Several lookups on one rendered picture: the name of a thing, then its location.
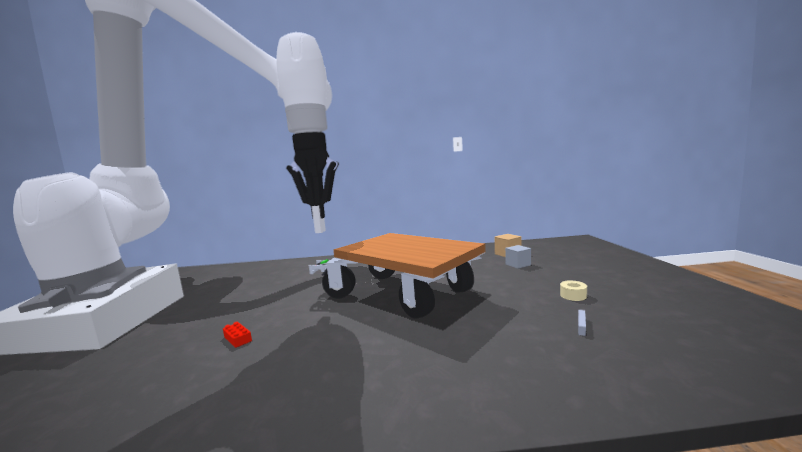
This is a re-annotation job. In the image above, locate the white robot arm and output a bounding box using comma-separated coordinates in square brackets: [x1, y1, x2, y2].
[13, 0, 332, 313]

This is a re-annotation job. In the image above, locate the red toy building brick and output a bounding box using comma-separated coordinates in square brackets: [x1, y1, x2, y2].
[223, 322, 252, 348]

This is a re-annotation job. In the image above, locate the pale yellow tape roll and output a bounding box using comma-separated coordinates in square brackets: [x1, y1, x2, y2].
[560, 281, 587, 301]

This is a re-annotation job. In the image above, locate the tan cardboard box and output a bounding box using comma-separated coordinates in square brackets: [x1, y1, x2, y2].
[494, 234, 522, 257]

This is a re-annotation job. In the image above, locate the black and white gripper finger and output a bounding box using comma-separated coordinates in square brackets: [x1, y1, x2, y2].
[286, 159, 318, 233]
[311, 157, 339, 233]

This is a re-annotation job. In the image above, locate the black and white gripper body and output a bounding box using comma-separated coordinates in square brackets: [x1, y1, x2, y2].
[292, 131, 329, 173]

